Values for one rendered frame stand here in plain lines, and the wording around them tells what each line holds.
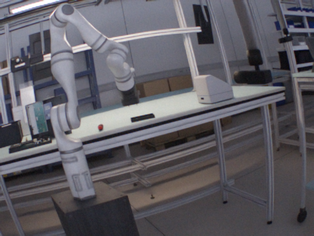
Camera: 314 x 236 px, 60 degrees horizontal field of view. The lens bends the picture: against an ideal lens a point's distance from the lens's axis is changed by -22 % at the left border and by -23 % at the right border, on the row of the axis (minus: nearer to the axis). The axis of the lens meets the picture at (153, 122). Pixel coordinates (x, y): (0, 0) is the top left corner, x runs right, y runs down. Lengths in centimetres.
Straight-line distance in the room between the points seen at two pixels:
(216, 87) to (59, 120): 93
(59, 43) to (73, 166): 44
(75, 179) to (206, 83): 89
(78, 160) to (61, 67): 32
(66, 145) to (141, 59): 511
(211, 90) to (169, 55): 463
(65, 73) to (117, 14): 508
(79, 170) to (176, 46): 545
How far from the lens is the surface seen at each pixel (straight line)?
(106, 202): 108
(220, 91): 175
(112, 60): 127
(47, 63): 355
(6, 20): 244
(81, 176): 111
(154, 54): 621
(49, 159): 153
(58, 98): 172
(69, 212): 105
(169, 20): 646
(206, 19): 409
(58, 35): 124
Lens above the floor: 122
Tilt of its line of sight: 9 degrees down
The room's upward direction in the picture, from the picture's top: 11 degrees counter-clockwise
